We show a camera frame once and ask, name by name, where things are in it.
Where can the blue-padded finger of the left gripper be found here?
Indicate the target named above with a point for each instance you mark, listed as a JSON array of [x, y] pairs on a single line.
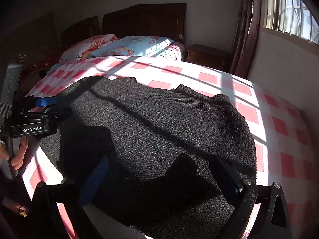
[[40, 102]]

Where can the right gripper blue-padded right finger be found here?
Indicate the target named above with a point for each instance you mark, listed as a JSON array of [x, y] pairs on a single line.
[[260, 211]]

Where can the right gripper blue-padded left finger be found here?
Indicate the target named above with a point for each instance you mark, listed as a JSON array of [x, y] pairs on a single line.
[[45, 219]]

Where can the grey knit striped sweater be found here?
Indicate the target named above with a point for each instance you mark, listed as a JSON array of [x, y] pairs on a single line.
[[159, 144]]

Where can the person's left hand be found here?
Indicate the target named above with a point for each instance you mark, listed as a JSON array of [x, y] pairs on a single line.
[[17, 160]]

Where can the pink floral pillow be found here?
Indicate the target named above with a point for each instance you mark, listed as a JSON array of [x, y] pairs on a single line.
[[81, 50]]

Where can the pink checked bed sheet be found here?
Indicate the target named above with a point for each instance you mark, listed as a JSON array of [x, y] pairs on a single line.
[[283, 146]]

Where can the dark wooden headboard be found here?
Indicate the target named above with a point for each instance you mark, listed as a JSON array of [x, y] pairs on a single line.
[[80, 31], [161, 20]]

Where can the light blue floral folded quilt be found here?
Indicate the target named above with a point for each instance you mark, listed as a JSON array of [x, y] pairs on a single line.
[[132, 46]]

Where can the wooden nightstand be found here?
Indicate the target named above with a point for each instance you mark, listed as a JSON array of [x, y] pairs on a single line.
[[209, 57]]

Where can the pink floral curtain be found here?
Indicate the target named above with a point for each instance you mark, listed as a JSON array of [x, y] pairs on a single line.
[[246, 35]]

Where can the barred window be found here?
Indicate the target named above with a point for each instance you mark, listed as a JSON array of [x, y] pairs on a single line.
[[293, 21]]

